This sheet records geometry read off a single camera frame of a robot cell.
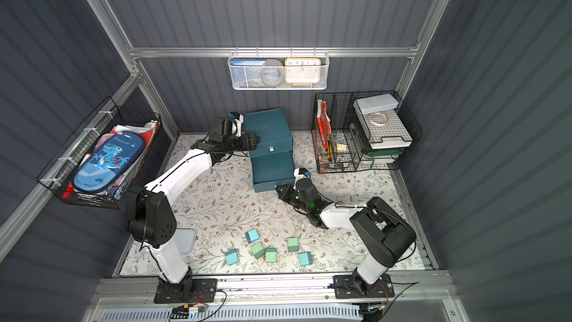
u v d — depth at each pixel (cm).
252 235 84
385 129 94
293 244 82
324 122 119
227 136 72
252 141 81
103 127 75
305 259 79
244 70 84
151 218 47
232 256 80
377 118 99
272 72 91
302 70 88
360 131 111
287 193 79
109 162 65
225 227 88
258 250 81
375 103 103
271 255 81
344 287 74
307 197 68
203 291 74
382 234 46
